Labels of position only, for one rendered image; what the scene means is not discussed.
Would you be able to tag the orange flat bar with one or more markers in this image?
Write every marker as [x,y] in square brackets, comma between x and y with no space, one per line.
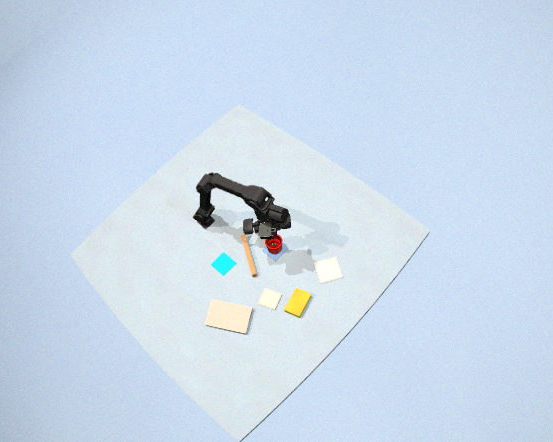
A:
[248,255]

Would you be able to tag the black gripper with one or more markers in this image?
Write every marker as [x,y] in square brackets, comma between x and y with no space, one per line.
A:
[248,225]

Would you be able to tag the yellow flat block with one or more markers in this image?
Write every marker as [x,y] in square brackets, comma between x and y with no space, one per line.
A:
[297,303]

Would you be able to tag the red cup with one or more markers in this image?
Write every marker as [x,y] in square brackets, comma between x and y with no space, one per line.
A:
[274,249]

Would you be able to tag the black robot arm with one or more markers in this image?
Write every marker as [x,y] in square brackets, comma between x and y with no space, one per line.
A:
[254,196]

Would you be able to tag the beige flat rectangular block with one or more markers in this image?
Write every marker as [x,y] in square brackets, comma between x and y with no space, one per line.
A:
[229,317]

